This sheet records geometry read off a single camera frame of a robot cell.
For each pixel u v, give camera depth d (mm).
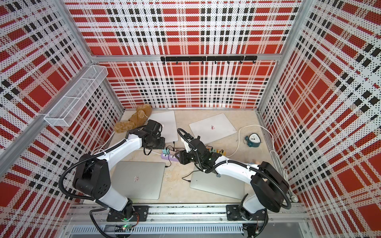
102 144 1009
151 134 706
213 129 1147
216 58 884
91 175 447
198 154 615
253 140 982
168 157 884
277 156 987
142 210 751
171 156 909
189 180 842
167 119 1145
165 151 884
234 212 734
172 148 885
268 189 423
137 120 1041
